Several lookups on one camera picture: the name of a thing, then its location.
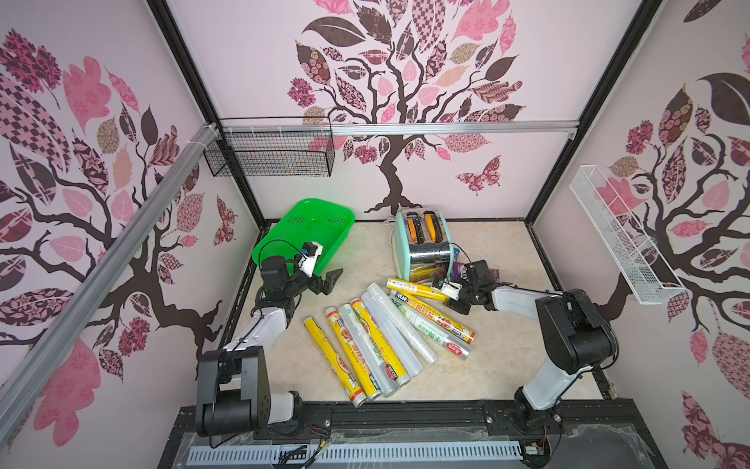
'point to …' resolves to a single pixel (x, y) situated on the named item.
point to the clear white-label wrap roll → (389, 385)
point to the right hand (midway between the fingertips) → (450, 294)
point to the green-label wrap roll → (431, 331)
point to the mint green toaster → (423, 244)
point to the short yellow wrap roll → (416, 289)
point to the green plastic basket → (310, 221)
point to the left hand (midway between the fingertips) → (327, 266)
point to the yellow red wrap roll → (435, 317)
